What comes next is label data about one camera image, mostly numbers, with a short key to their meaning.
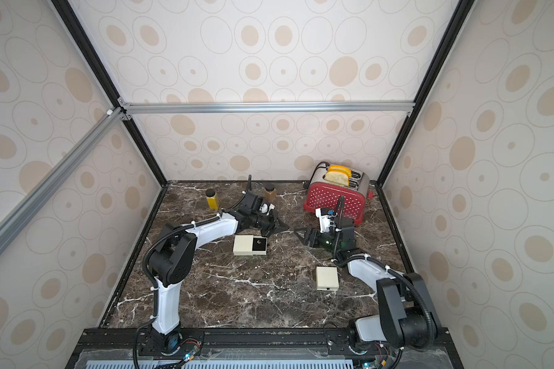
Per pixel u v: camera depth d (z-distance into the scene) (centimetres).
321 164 103
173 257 52
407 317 43
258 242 96
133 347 69
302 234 81
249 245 93
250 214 76
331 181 96
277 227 83
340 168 96
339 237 68
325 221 79
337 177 95
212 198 103
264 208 88
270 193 105
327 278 85
